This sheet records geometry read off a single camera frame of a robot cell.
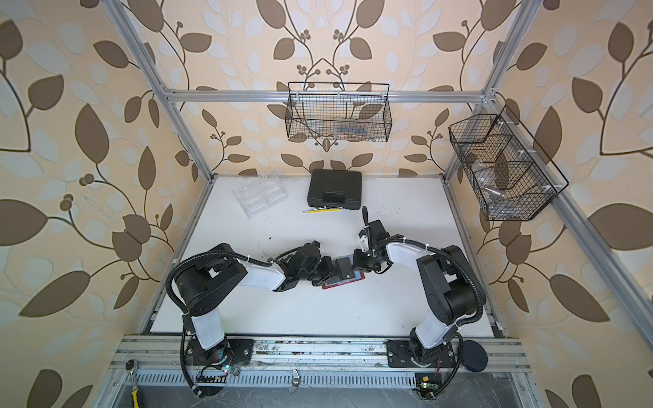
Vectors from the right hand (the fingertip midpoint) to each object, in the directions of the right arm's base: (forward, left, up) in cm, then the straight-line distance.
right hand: (353, 268), depth 92 cm
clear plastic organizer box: (+33, +39, +6) cm, 51 cm away
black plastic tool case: (+35, +6, +5) cm, 36 cm away
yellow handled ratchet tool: (-28, +66, +2) cm, 72 cm away
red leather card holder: (-4, -2, +1) cm, 4 cm away
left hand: (-2, +4, +4) cm, 6 cm away
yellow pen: (+27, +13, +1) cm, 30 cm away
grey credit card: (0, +3, 0) cm, 3 cm away
